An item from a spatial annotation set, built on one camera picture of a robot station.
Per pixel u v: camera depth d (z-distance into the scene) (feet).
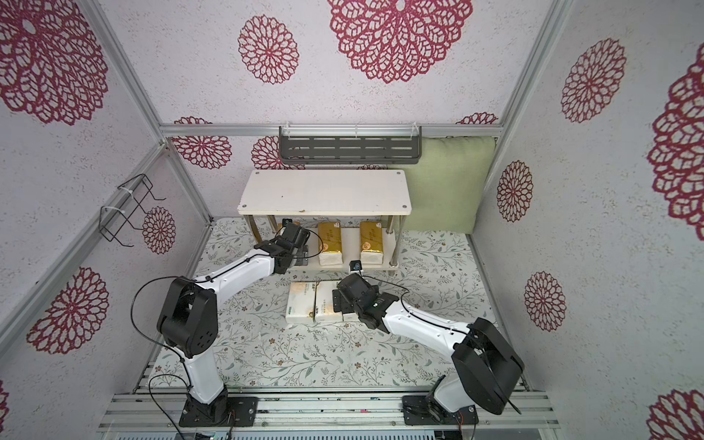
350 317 2.89
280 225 2.75
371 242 3.11
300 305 2.93
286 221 2.71
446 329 1.55
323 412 2.45
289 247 2.38
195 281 1.70
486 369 1.40
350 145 3.10
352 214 3.97
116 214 2.41
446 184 3.26
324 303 2.90
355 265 2.49
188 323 1.60
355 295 2.12
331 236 3.19
